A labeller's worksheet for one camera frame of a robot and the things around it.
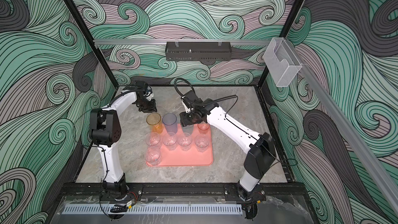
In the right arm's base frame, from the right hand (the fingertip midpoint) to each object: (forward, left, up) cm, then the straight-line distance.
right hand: (183, 121), depth 78 cm
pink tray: (-7, +4, -19) cm, 20 cm away
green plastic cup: (+3, -1, -15) cm, 16 cm away
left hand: (+16, +20, -10) cm, 27 cm away
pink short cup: (+6, -11, -17) cm, 21 cm away
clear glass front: (-3, +9, -16) cm, 19 cm away
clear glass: (-4, +18, -12) cm, 22 cm away
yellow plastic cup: (+5, +18, -7) cm, 20 cm away
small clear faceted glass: (-12, +18, -17) cm, 27 cm away
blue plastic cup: (+4, +8, -7) cm, 12 cm away
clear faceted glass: (-3, -10, -18) cm, 20 cm away
